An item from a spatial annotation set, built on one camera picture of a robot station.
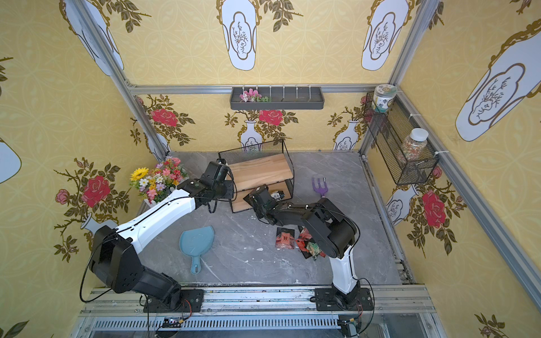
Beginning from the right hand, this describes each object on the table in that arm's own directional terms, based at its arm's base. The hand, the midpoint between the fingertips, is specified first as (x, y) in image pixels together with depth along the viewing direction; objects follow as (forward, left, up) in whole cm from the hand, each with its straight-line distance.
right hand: (255, 193), depth 97 cm
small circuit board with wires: (-49, +24, -8) cm, 55 cm away
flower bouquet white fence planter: (-3, +39, +12) cm, 41 cm away
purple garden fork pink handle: (+7, -33, -7) cm, 34 cm away
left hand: (-4, +12, +11) cm, 17 cm away
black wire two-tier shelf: (+6, +1, +11) cm, 13 cm away
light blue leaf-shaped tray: (-22, +23, -6) cm, 32 cm away
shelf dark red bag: (-20, -15, -5) cm, 25 cm away
